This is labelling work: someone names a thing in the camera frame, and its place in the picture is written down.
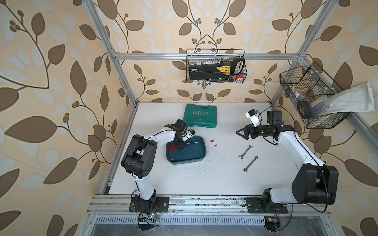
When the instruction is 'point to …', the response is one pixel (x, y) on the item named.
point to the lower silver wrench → (245, 169)
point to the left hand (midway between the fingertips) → (181, 143)
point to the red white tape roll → (239, 78)
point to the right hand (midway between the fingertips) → (242, 129)
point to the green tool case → (200, 116)
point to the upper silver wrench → (241, 156)
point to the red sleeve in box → (171, 149)
